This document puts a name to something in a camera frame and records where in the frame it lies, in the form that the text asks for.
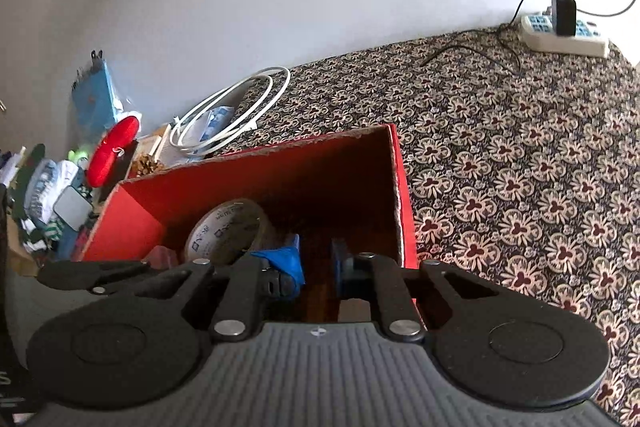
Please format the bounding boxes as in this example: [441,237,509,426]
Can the black power cord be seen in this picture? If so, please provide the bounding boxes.
[575,0,640,18]

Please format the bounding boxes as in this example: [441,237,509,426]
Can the white power strip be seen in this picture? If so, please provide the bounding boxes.
[520,10,611,59]

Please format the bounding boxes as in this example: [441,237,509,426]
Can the floral patterned tablecloth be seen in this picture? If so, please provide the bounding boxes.
[215,24,640,427]

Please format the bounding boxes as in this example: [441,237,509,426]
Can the blue and white packet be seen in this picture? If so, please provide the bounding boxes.
[199,105,236,141]

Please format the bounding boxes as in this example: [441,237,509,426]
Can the coiled white cable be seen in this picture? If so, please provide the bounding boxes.
[168,66,292,157]

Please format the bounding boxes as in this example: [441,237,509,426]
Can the blue box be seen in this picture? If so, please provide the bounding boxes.
[71,50,124,144]

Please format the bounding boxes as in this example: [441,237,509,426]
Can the black charger cable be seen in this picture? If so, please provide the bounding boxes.
[419,0,572,75]

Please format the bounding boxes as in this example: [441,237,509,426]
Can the grey flat mirror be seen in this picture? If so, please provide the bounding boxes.
[52,188,94,231]

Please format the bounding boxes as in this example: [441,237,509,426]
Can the red cardboard box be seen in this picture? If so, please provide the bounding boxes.
[80,123,419,324]

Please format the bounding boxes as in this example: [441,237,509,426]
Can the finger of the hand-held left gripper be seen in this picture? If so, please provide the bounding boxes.
[36,259,152,296]

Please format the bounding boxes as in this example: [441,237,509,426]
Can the white and green cloth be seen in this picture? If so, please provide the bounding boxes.
[22,158,92,229]

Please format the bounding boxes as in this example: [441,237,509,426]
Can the red oval object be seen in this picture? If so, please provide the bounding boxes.
[84,115,142,188]

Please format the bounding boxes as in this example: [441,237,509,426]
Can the clear tape roll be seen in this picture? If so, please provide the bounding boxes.
[184,198,279,266]

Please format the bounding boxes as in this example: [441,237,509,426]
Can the black charger plug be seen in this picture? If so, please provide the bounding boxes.
[550,0,578,37]

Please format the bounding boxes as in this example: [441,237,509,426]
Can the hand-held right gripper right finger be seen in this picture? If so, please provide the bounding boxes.
[330,238,531,343]

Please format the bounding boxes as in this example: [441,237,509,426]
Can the pink plastic item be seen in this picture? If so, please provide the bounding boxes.
[144,245,179,271]

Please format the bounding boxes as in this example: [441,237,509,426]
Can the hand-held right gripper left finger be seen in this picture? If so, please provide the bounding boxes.
[100,234,307,344]

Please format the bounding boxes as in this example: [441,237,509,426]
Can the brown pine cone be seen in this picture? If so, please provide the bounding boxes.
[131,152,167,178]

